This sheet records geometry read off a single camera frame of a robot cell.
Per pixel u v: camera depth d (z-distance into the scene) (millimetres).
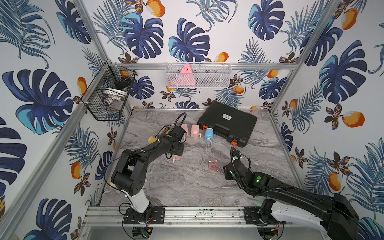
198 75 925
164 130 1065
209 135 976
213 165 922
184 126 992
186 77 901
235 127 1037
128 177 463
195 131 1000
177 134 743
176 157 925
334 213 412
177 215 762
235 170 589
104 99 837
